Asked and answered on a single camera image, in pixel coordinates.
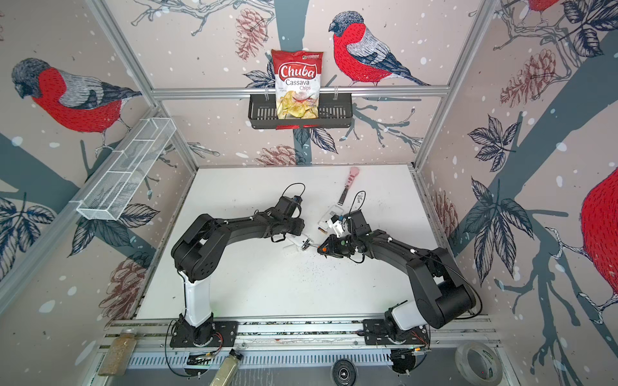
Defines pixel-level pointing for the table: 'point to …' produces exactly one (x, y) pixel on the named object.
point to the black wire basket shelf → (335, 111)
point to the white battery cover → (290, 249)
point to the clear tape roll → (479, 364)
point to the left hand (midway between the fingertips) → (303, 225)
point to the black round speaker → (344, 372)
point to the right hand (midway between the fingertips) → (318, 255)
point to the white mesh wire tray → (125, 171)
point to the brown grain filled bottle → (118, 355)
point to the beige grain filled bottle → (228, 369)
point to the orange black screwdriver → (323, 249)
